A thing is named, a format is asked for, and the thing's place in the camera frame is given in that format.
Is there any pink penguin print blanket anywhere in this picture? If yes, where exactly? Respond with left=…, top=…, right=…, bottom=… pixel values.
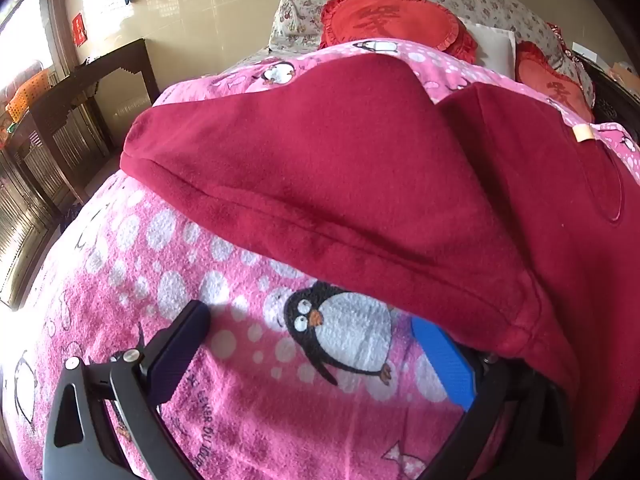
left=0, top=40, right=640, bottom=480

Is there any floral bed sheet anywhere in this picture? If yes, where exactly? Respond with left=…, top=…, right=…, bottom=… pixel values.
left=220, top=44, right=321, bottom=77

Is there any dark carved wooden headboard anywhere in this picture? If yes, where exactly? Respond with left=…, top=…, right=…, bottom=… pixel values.
left=570, top=45, right=640, bottom=136

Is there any dark wooden table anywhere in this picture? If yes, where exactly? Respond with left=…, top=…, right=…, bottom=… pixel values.
left=20, top=37, right=161, bottom=206

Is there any large red heart cushion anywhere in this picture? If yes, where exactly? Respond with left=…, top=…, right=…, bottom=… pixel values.
left=319, top=0, right=478, bottom=63

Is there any dark wooden slatted cabinet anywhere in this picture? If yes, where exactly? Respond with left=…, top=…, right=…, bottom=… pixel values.
left=0, top=125, right=76, bottom=306

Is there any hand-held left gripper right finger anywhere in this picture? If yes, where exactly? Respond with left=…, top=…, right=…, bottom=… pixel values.
left=409, top=316, right=576, bottom=480

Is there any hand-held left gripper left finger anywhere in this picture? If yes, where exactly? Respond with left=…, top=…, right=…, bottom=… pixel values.
left=42, top=299, right=212, bottom=480

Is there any small floral pillow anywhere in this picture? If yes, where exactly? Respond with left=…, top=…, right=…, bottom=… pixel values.
left=269, top=0, right=351, bottom=53

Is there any white pillow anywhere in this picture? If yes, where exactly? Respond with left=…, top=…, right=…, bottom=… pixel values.
left=457, top=15, right=517, bottom=81

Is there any small red heart cushion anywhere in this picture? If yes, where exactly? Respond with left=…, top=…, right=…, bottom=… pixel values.
left=515, top=42, right=596, bottom=123

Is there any dark red fleece garment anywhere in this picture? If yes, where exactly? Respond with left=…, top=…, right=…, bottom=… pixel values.
left=120, top=52, right=640, bottom=480

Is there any orange plastic crate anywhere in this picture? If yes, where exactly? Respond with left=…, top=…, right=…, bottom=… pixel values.
left=5, top=67, right=53, bottom=123

